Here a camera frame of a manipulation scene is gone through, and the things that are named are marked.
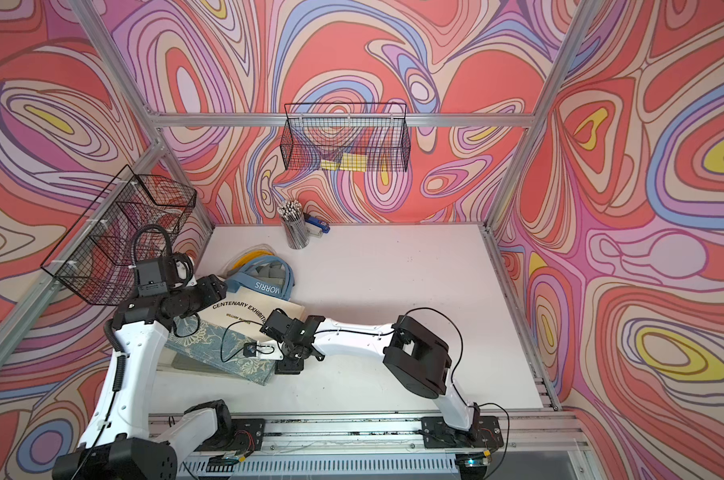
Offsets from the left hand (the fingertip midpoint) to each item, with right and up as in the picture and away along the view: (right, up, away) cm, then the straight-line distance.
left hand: (219, 288), depth 77 cm
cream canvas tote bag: (-3, -17, +5) cm, 18 cm away
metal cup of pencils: (+14, +22, +22) cm, 34 cm away
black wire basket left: (-24, +18, +4) cm, 30 cm away
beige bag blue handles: (+3, -2, +17) cm, 18 cm away
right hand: (+16, -21, +5) cm, 27 cm away
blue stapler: (+19, +21, +40) cm, 49 cm away
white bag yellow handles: (-5, +9, +34) cm, 35 cm away
